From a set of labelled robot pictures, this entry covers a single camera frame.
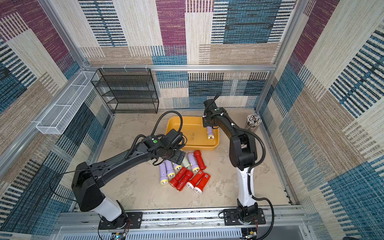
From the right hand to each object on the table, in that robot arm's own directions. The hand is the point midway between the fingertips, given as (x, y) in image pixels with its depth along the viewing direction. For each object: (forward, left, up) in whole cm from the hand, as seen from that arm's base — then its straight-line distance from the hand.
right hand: (213, 124), depth 100 cm
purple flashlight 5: (-27, +12, -6) cm, 31 cm away
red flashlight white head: (-34, +13, -8) cm, 37 cm away
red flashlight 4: (-39, +11, -6) cm, 41 cm away
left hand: (-25, +21, +5) cm, 33 cm away
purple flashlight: (-5, +1, -7) cm, 8 cm away
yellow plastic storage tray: (-1, +12, -9) cm, 15 cm away
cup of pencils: (-6, -22, +8) cm, 24 cm away
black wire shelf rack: (+25, +61, +9) cm, 66 cm away
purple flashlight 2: (-31, +30, -6) cm, 44 cm away
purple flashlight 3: (-27, +27, -6) cm, 38 cm away
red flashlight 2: (-35, +24, -7) cm, 43 cm away
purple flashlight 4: (-27, +23, -6) cm, 36 cm away
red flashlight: (-21, +10, -6) cm, 24 cm away
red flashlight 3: (-33, +17, -7) cm, 37 cm away
